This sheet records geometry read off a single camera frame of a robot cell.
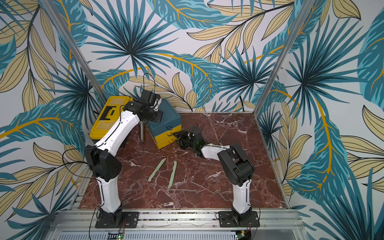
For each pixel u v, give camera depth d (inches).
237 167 20.4
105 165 19.3
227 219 28.9
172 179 34.3
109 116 37.2
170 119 34.3
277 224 29.0
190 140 31.5
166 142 37.6
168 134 36.3
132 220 28.9
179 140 33.3
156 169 35.4
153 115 28.9
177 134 33.7
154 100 27.7
